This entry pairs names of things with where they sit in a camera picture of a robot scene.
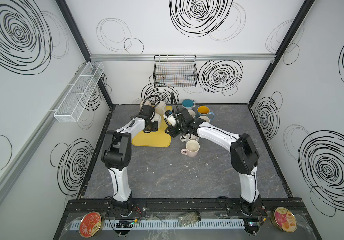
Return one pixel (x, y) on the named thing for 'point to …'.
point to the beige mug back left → (146, 102)
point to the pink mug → (192, 148)
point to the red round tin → (91, 224)
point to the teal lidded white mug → (188, 104)
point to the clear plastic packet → (189, 218)
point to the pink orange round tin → (284, 219)
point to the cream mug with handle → (157, 117)
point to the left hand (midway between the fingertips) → (155, 126)
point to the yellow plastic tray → (154, 139)
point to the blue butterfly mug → (203, 110)
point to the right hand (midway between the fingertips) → (165, 129)
